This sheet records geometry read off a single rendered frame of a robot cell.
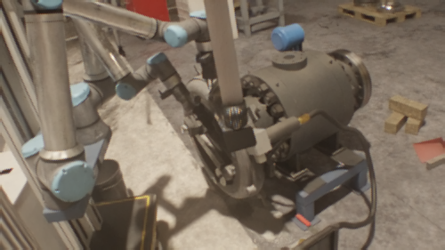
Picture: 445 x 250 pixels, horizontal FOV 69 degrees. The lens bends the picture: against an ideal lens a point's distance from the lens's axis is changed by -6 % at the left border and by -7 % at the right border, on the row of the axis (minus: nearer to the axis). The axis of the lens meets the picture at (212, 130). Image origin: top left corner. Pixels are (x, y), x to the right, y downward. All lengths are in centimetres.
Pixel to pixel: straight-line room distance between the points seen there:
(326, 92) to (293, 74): 22
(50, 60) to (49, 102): 13
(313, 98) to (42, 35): 144
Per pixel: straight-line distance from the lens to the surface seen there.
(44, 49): 111
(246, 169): 172
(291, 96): 193
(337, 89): 212
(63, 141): 117
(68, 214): 146
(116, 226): 208
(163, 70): 160
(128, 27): 141
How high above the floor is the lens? 166
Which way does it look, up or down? 30 degrees down
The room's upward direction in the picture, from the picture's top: 12 degrees counter-clockwise
